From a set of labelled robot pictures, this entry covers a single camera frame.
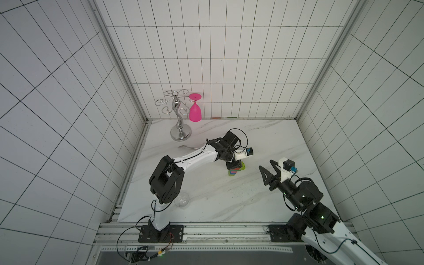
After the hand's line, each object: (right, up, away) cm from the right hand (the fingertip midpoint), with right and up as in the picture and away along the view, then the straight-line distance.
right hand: (265, 161), depth 69 cm
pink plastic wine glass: (-34, +23, +33) cm, 53 cm away
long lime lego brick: (-7, -5, +15) cm, 17 cm away
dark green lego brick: (-10, -8, +18) cm, 23 cm away
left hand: (-11, -6, +17) cm, 21 cm away
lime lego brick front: (-11, -11, +23) cm, 28 cm away
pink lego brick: (-11, -10, +21) cm, 25 cm away
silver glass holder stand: (-46, +13, +41) cm, 63 cm away
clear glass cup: (-38, -22, +12) cm, 46 cm away
